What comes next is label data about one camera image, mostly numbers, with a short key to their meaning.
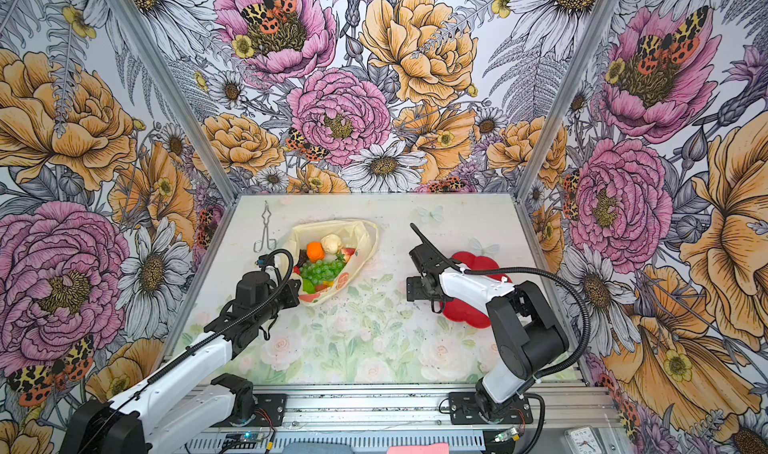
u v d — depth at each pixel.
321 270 0.94
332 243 1.02
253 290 0.64
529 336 0.46
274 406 0.75
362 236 0.98
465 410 0.74
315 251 0.99
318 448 0.68
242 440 0.71
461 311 0.92
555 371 0.47
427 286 0.68
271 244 1.08
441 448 0.72
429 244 0.67
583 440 0.69
